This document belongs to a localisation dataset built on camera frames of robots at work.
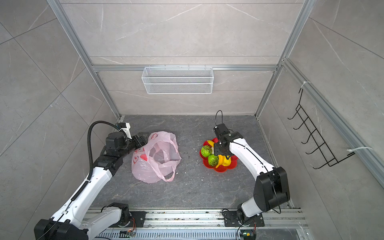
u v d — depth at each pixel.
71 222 0.39
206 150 0.90
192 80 1.00
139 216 0.76
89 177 0.48
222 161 0.88
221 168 0.90
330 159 0.59
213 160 0.88
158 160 0.90
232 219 0.73
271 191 0.43
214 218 0.75
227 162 0.88
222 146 0.60
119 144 0.59
